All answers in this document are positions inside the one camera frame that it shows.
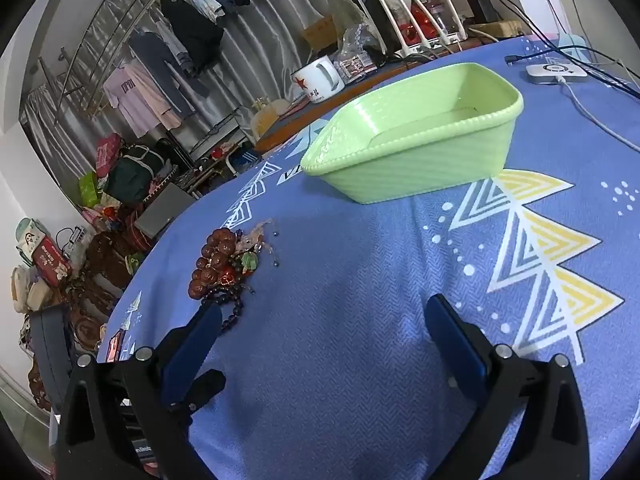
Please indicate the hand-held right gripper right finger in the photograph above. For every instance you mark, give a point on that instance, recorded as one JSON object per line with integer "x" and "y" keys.
{"x": 457, "y": 355}

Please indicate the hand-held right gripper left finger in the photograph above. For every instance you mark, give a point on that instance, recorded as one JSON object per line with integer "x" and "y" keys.
{"x": 192, "y": 350}

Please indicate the amber pendant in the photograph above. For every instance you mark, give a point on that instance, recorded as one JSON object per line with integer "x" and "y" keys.
{"x": 228, "y": 275}

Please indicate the green pendant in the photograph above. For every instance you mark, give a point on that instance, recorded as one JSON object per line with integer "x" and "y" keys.
{"x": 249, "y": 261}

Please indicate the light green plastic basket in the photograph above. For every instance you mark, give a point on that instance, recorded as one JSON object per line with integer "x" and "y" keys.
{"x": 425, "y": 160}

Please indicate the grey flat box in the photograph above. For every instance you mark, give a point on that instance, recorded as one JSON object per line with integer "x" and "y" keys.
{"x": 165, "y": 210}

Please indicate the blue printed tablecloth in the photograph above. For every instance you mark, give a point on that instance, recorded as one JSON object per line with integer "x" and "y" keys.
{"x": 350, "y": 260}

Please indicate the red snack box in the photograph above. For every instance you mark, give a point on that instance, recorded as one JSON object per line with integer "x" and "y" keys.
{"x": 50, "y": 260}

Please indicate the dark green duffel bag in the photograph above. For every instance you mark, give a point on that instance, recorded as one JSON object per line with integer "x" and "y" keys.
{"x": 135, "y": 172}

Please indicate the pink bag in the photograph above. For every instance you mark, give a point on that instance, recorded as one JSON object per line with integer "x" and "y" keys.
{"x": 107, "y": 152}

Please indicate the yellow plastic bag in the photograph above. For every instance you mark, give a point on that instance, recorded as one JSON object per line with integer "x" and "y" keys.
{"x": 270, "y": 120}

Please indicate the pink t-shirt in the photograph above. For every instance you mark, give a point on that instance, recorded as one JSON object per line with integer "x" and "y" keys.
{"x": 135, "y": 95}

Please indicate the white red star mug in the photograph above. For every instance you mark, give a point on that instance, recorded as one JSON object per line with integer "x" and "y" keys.
{"x": 320, "y": 82}

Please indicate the grey blue shirt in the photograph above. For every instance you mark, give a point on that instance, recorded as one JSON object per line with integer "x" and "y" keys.
{"x": 155, "y": 55}

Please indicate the small white device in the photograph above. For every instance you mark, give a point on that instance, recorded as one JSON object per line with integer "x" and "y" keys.
{"x": 555, "y": 74}

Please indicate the white router with antennas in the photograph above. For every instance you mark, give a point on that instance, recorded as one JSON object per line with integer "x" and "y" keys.
{"x": 452, "y": 38}

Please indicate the clear plastic bag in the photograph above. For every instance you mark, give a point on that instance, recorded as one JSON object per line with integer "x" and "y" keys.
{"x": 355, "y": 55}

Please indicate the black jacket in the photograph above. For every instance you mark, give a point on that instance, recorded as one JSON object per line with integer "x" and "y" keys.
{"x": 192, "y": 30}

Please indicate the wooden box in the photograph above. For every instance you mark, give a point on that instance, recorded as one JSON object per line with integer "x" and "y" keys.
{"x": 495, "y": 29}

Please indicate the light blue case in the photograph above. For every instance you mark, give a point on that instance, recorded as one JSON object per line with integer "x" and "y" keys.
{"x": 570, "y": 41}

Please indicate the glass jar with red contents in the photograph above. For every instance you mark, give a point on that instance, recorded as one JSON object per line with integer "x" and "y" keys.
{"x": 425, "y": 22}

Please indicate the metal clothes rack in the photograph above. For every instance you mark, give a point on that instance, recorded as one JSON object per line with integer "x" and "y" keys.
{"x": 100, "y": 20}

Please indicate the cardboard box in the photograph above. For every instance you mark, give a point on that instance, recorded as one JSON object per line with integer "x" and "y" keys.
{"x": 320, "y": 30}

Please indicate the black power adapter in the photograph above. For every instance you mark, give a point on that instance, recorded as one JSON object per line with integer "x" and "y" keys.
{"x": 482, "y": 7}

